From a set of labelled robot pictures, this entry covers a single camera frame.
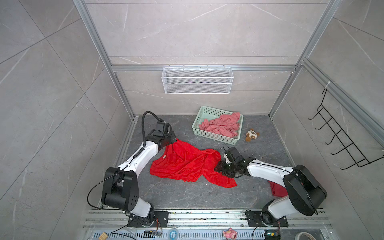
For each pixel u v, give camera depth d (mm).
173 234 700
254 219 730
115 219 746
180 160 926
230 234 673
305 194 433
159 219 734
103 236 685
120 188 434
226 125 1081
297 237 679
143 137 601
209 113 1183
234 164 698
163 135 674
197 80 1007
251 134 1046
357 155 594
